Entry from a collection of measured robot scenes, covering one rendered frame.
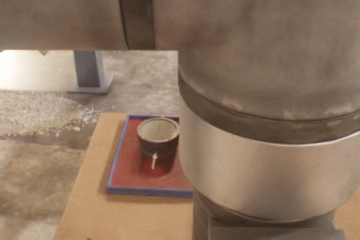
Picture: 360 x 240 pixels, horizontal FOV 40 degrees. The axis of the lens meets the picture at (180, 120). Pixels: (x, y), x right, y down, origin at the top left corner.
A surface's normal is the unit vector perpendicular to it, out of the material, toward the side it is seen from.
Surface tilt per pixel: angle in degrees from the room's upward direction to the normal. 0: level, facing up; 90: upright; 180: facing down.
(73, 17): 110
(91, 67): 90
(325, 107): 90
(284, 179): 90
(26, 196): 0
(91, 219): 0
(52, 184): 0
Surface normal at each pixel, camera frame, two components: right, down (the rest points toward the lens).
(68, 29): 0.00, 0.87
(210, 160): -0.73, 0.38
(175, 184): 0.00, -0.83
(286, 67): -0.16, 0.55
